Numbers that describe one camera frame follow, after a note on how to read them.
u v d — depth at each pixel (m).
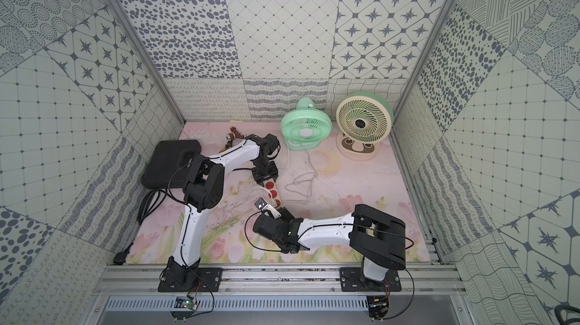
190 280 0.65
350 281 0.73
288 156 1.04
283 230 0.63
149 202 0.95
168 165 0.96
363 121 0.89
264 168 0.87
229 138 1.10
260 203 0.73
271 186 0.93
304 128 0.91
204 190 0.59
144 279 0.75
